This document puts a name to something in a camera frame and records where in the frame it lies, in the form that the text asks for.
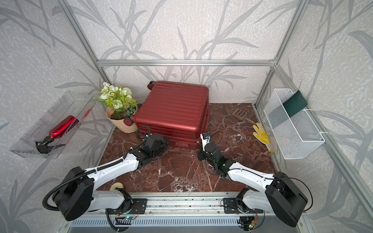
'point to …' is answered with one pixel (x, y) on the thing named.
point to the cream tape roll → (116, 185)
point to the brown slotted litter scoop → (241, 114)
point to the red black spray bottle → (43, 146)
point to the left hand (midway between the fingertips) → (170, 140)
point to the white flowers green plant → (118, 98)
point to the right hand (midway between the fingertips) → (198, 144)
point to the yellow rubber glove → (262, 136)
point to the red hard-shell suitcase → (179, 112)
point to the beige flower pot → (118, 119)
